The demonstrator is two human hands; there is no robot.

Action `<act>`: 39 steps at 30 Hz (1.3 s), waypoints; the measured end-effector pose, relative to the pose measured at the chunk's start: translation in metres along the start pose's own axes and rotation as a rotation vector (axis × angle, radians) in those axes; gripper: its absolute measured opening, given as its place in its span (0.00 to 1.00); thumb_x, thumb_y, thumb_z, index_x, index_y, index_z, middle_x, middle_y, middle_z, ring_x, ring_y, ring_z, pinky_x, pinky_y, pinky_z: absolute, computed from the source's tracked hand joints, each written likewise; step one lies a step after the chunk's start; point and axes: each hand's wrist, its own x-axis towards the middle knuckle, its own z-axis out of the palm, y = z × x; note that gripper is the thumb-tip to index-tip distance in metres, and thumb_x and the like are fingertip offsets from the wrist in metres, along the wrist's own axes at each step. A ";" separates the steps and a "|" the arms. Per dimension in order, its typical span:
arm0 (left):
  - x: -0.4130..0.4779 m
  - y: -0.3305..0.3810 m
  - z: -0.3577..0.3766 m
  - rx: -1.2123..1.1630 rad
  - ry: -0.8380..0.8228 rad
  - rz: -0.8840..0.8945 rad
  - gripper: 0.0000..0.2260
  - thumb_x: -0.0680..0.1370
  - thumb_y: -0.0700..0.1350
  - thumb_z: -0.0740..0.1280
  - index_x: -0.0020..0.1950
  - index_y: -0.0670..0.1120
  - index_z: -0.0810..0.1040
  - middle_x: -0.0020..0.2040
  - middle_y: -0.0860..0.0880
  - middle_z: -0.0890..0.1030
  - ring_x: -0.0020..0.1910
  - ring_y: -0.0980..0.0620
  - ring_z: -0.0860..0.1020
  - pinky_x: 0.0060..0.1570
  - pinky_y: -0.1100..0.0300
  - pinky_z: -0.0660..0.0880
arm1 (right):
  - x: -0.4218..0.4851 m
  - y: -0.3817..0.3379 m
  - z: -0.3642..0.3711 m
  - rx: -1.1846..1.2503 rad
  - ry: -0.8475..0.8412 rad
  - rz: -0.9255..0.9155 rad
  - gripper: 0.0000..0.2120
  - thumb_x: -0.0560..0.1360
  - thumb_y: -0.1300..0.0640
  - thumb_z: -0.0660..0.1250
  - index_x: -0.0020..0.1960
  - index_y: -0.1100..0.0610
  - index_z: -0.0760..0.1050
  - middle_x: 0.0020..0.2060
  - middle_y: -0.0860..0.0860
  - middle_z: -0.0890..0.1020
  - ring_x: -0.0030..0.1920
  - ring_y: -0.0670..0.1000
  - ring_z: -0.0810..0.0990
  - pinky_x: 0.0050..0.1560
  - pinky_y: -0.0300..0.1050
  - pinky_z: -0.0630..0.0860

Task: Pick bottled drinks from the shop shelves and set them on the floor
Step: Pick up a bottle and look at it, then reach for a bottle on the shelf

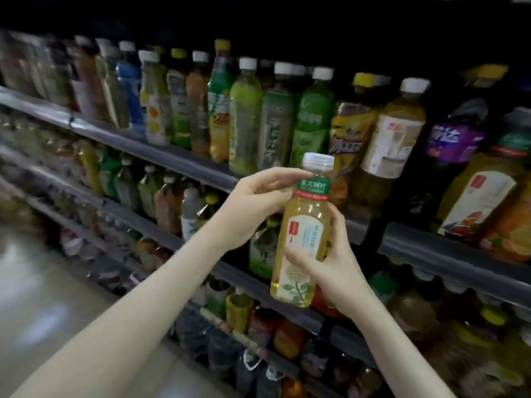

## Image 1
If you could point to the yellow green tea bottle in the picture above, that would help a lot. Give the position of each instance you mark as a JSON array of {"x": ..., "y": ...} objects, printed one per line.
[{"x": 303, "y": 244}]

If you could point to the person's left forearm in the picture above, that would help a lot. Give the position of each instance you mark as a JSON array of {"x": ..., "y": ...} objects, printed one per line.
[{"x": 124, "y": 327}]

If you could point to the person's right hand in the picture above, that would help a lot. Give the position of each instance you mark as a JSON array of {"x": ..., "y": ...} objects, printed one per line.
[{"x": 340, "y": 277}]

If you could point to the person's left hand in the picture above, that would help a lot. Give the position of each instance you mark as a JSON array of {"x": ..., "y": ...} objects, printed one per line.
[{"x": 249, "y": 207}]

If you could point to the drinks shelf unit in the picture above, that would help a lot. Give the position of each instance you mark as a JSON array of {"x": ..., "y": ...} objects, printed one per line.
[{"x": 149, "y": 151}]

